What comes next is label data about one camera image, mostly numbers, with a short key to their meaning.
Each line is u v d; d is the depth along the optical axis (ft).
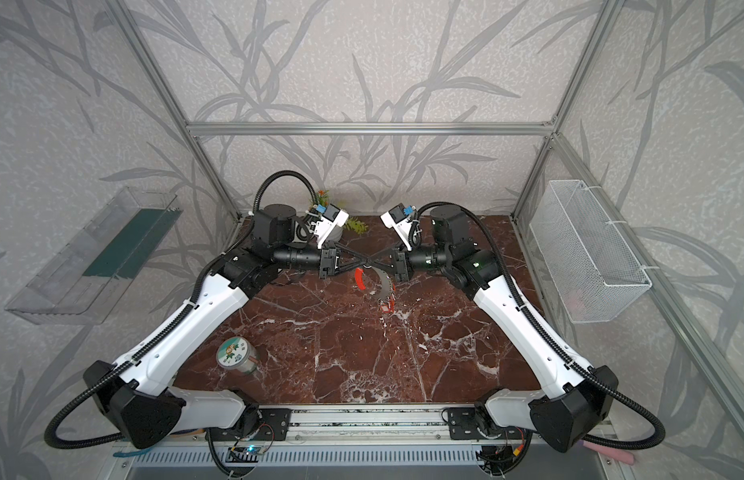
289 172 1.83
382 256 2.04
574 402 1.21
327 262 1.84
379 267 2.04
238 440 2.29
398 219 1.88
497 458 2.44
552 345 1.34
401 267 1.84
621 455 2.22
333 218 1.91
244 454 2.36
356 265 2.06
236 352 2.54
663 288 1.88
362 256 2.04
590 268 2.07
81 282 2.10
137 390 1.27
